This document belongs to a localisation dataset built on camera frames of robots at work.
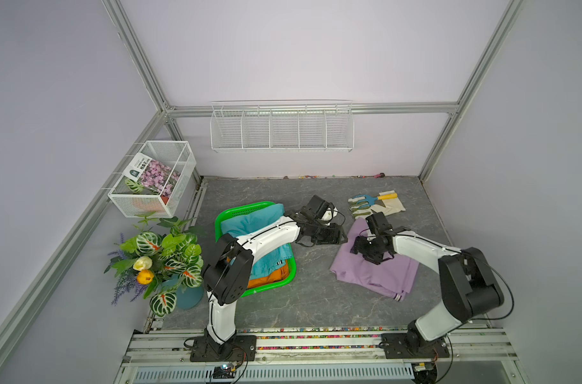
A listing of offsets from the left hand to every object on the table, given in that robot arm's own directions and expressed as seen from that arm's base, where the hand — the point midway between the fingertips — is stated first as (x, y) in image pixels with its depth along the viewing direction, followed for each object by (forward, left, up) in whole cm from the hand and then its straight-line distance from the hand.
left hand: (342, 241), depth 83 cm
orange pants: (-8, +24, -7) cm, 26 cm away
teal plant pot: (-20, +45, +12) cm, 50 cm away
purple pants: (-11, -18, -10) cm, 23 cm away
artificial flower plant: (-13, +50, +21) cm, 56 cm away
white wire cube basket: (+10, +66, +18) cm, 69 cm away
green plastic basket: (+21, +37, -5) cm, 43 cm away
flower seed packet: (+16, +61, +22) cm, 66 cm away
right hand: (+1, -7, -11) cm, 13 cm away
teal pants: (+11, +37, -3) cm, 39 cm away
